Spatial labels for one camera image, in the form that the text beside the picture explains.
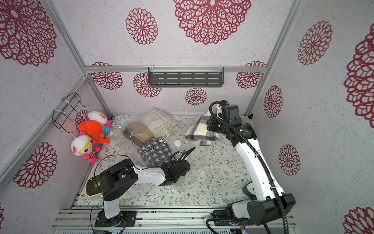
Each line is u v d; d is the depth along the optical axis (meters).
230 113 0.51
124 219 0.73
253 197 0.79
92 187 0.80
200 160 0.95
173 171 0.70
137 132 1.03
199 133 0.73
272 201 0.38
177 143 1.00
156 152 0.92
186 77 0.95
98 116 0.94
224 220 0.73
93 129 0.90
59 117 0.73
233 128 0.47
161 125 1.06
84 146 0.80
